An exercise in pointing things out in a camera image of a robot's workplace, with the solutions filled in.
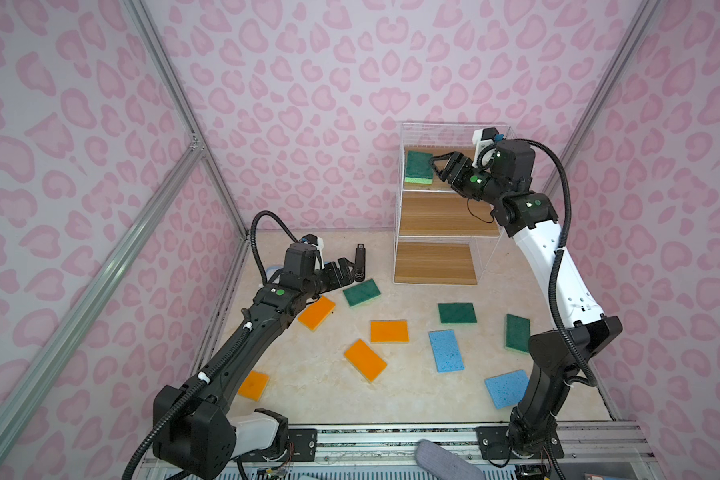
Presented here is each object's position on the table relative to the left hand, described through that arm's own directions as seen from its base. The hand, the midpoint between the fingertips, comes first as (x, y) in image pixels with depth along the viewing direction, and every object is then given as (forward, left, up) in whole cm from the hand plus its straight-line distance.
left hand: (346, 265), depth 79 cm
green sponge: (+6, -3, -23) cm, 24 cm away
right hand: (+12, -23, +23) cm, 34 cm away
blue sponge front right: (-25, -42, -23) cm, 55 cm away
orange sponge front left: (-23, +27, -24) cm, 42 cm away
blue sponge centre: (-15, -28, -24) cm, 40 cm away
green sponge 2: (-2, -34, -23) cm, 41 cm away
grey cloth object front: (-42, -22, -20) cm, 52 cm away
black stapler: (+19, -3, -23) cm, 30 cm away
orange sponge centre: (-8, -12, -23) cm, 27 cm away
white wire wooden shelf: (+10, -27, 0) cm, 29 cm away
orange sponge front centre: (-15, -3, -25) cm, 29 cm away
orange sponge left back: (-1, +11, -24) cm, 27 cm away
